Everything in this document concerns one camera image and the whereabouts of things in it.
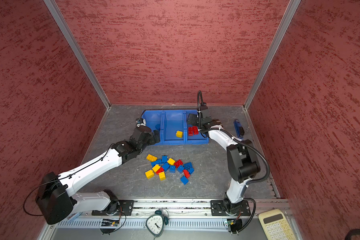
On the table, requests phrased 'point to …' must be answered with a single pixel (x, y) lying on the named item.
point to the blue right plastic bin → (195, 139)
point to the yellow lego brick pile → (171, 161)
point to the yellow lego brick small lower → (162, 176)
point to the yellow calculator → (275, 226)
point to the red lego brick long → (193, 130)
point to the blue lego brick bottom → (184, 180)
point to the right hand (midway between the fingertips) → (193, 120)
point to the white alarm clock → (155, 223)
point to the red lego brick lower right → (186, 173)
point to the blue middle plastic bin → (173, 120)
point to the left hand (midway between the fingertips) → (151, 136)
